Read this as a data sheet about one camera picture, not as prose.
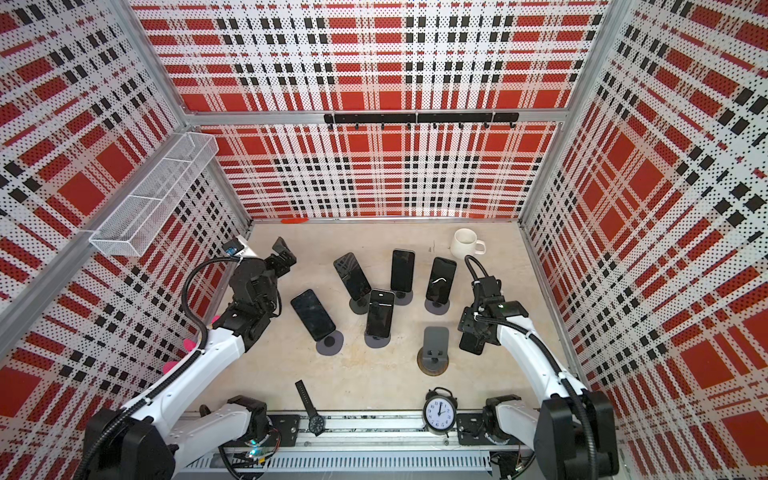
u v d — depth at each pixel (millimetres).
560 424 414
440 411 748
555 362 455
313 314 801
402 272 902
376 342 884
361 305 985
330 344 881
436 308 960
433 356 801
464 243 1049
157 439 407
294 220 1271
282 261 716
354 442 734
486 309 623
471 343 834
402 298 978
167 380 447
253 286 578
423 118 906
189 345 827
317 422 749
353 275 917
